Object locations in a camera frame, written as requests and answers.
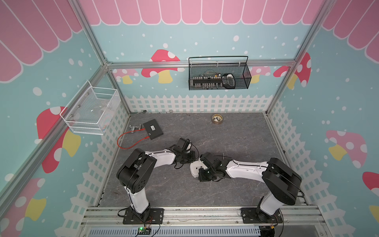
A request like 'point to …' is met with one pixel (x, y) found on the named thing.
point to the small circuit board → (142, 230)
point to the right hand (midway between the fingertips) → (198, 177)
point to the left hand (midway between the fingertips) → (196, 160)
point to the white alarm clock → (195, 166)
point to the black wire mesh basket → (207, 73)
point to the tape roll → (217, 119)
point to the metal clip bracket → (135, 128)
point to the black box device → (153, 129)
